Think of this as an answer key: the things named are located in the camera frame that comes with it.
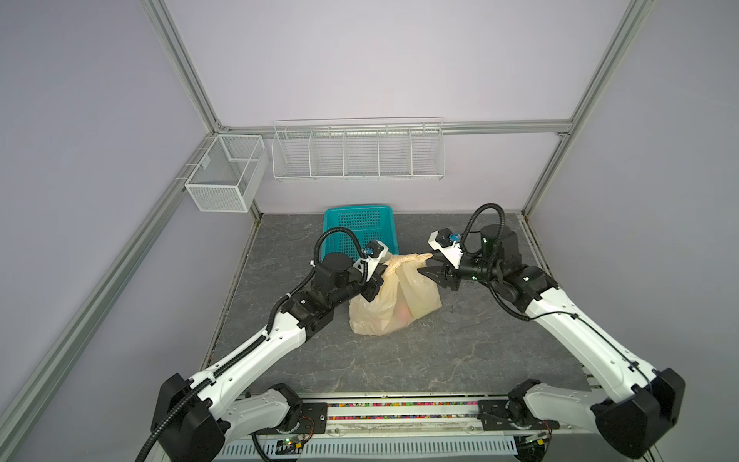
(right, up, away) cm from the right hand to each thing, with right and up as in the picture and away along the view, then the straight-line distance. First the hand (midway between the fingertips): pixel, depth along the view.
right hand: (424, 262), depth 71 cm
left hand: (-10, -2, +2) cm, 10 cm away
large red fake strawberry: (-4, -17, +15) cm, 23 cm away
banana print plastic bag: (-4, -9, +8) cm, 13 cm away
